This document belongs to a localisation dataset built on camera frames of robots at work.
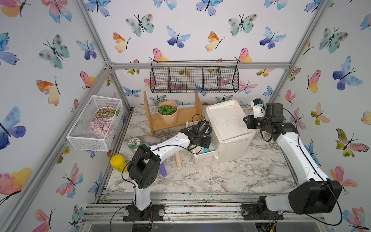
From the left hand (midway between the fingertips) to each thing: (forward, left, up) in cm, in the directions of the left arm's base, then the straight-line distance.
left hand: (209, 140), depth 88 cm
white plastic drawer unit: (-7, -9, +13) cm, 17 cm away
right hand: (+5, -20, +15) cm, 26 cm away
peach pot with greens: (+17, +25, +8) cm, 31 cm away
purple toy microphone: (-11, +29, -11) cm, 33 cm away
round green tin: (+2, +47, -4) cm, 47 cm away
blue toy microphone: (-6, +2, -1) cm, 6 cm away
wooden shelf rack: (+26, +15, -4) cm, 30 cm away
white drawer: (-7, -1, 0) cm, 7 cm away
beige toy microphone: (-6, +19, -9) cm, 22 cm away
